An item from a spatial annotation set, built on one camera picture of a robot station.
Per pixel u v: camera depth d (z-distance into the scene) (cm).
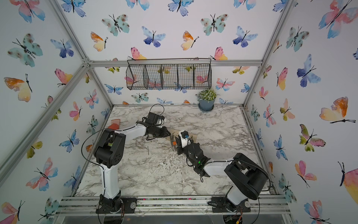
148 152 93
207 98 107
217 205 74
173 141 95
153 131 83
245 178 44
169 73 98
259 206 71
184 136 70
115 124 108
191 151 65
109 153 54
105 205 67
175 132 99
